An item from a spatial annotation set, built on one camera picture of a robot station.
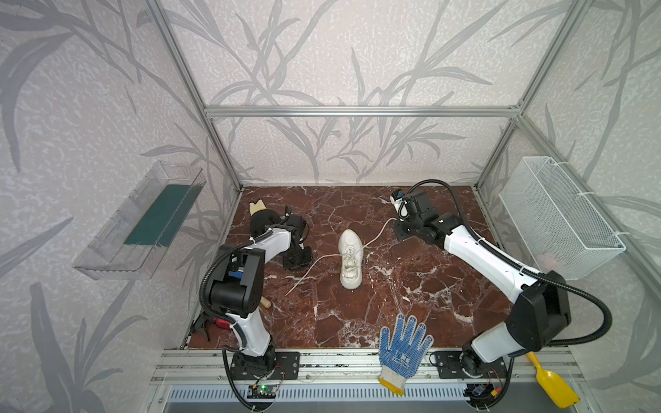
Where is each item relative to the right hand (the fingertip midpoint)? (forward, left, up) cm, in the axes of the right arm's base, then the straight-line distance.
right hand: (398, 214), depth 86 cm
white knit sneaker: (-4, +16, -15) cm, 23 cm away
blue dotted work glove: (-41, +3, -18) cm, 45 cm away
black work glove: (+12, +54, -18) cm, 58 cm away
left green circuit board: (-48, +42, -19) cm, 66 cm away
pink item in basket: (-19, -41, +1) cm, 45 cm away
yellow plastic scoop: (-49, -40, -17) cm, 65 cm away
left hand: (-8, +31, -17) cm, 36 cm away
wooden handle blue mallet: (-23, +45, -17) cm, 54 cm away
